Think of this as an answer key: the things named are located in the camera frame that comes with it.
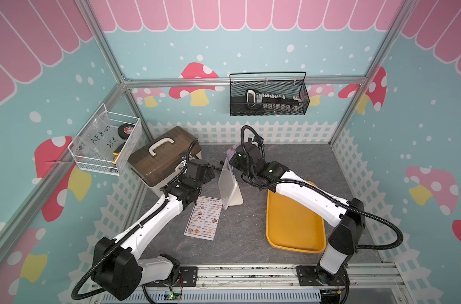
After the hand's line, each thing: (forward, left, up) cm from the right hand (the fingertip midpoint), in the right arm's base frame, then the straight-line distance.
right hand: (231, 155), depth 77 cm
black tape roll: (+10, +45, +6) cm, 47 cm away
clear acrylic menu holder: (-9, +1, -15) cm, 18 cm away
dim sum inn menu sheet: (-15, +14, -29) cm, 36 cm away
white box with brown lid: (+5, +34, -8) cm, 35 cm away
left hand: (-2, +13, -9) cm, 16 cm away
